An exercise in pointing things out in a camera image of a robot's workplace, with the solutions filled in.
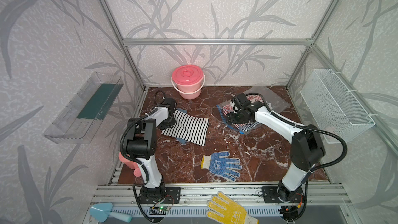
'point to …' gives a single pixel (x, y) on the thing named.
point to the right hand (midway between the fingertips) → (230, 119)
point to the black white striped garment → (193, 129)
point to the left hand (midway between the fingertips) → (167, 124)
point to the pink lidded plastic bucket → (188, 80)
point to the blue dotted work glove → (218, 166)
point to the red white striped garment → (246, 126)
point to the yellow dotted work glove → (224, 210)
